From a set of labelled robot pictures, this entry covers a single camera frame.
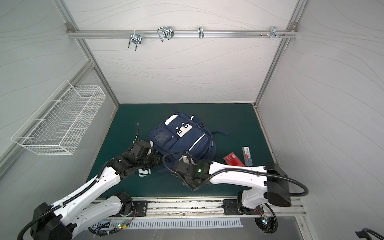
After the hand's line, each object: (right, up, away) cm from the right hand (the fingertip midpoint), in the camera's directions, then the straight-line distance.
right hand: (188, 170), depth 75 cm
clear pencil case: (+36, +3, +16) cm, 39 cm away
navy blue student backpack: (-8, +16, +21) cm, 28 cm away
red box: (+27, 0, +18) cm, 33 cm away
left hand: (-13, +6, +4) cm, 14 cm away
